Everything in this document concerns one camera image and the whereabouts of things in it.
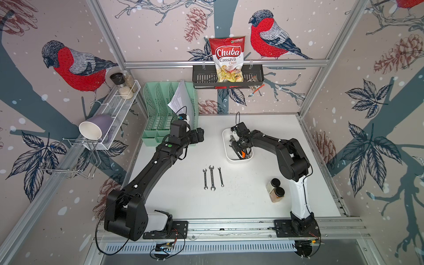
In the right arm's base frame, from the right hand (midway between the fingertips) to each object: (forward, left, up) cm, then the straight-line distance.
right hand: (237, 144), depth 104 cm
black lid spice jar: (-29, -16, +9) cm, 34 cm away
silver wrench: (-23, +15, -1) cm, 27 cm away
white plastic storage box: (-9, +4, 0) cm, 10 cm away
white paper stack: (+10, +34, +25) cm, 43 cm away
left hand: (-7, +21, +23) cm, 32 cm away
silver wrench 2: (-27, +9, -1) cm, 28 cm away
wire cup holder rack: (-32, +63, +36) cm, 79 cm away
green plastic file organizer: (+21, +52, +22) cm, 60 cm away
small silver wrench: (-19, +19, 0) cm, 27 cm away
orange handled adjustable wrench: (-8, -3, +1) cm, 9 cm away
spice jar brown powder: (-34, -17, +8) cm, 39 cm away
